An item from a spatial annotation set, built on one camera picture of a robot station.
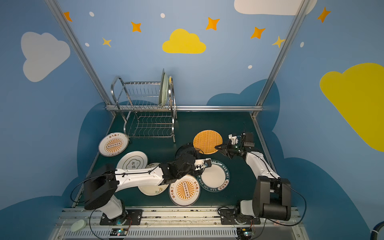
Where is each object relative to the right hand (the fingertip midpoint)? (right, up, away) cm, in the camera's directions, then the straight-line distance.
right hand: (216, 146), depth 85 cm
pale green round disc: (-69, -36, -14) cm, 79 cm away
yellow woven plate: (-5, +3, +6) cm, 8 cm away
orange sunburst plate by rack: (-69, -1, +17) cm, 71 cm away
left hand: (-9, -5, -4) cm, 11 cm away
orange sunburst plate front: (-18, -25, -2) cm, 31 cm away
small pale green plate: (-26, +27, -3) cm, 38 cm away
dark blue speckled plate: (-20, -3, +14) cm, 25 cm away
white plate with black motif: (-52, -10, +9) cm, 54 cm away
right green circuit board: (+11, -40, -14) cm, 44 cm away
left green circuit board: (-49, -40, -14) cm, 65 cm away
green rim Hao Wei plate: (0, -19, +1) cm, 19 cm away
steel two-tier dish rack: (-55, +29, +26) cm, 68 cm away
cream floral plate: (-36, -24, -2) cm, 43 cm away
